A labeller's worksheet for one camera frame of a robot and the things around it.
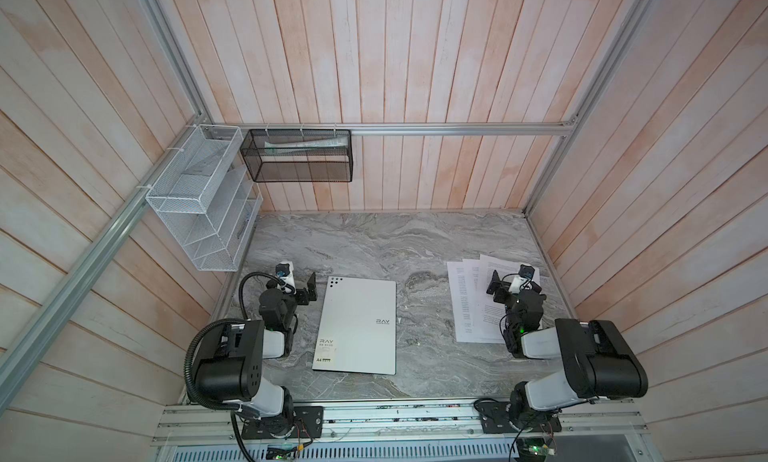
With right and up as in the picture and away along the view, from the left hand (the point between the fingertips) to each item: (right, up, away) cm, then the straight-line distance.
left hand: (301, 276), depth 91 cm
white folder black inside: (+18, -15, -2) cm, 23 cm away
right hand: (+65, +1, -1) cm, 66 cm away
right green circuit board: (+62, -39, -20) cm, 76 cm away
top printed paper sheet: (+59, -11, +1) cm, 61 cm away
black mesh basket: (-4, +42, +13) cm, 44 cm away
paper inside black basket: (0, +40, -1) cm, 40 cm away
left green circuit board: (0, -40, -20) cm, 45 cm away
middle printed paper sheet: (+57, +1, +13) cm, 59 cm away
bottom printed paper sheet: (+51, -15, -1) cm, 53 cm away
